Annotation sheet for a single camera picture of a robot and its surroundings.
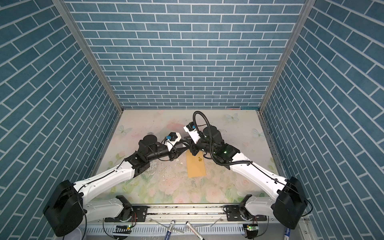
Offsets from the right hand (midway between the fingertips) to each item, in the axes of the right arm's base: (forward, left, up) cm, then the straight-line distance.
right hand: (182, 138), depth 73 cm
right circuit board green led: (-30, -37, -31) cm, 56 cm away
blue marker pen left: (-38, +3, -24) cm, 45 cm away
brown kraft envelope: (-1, -6, -26) cm, 27 cm away
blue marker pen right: (-32, -51, -26) cm, 66 cm away
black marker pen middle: (-34, -8, -26) cm, 43 cm away
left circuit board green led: (-37, +27, -28) cm, 53 cm away
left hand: (-1, -2, -4) cm, 5 cm away
